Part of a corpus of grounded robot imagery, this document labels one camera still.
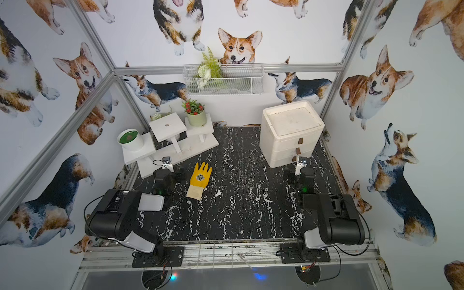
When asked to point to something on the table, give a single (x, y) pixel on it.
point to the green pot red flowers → (196, 113)
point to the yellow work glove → (198, 181)
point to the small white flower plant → (156, 116)
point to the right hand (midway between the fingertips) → (294, 165)
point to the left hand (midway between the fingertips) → (173, 163)
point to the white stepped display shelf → (168, 137)
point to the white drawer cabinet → (289, 131)
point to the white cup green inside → (130, 139)
